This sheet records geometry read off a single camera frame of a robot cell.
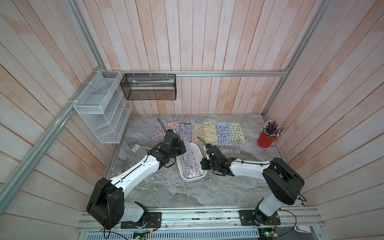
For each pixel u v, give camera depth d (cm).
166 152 63
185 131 110
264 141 104
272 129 95
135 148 100
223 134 107
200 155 92
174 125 114
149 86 104
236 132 110
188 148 90
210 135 107
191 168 84
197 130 111
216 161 70
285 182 46
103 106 71
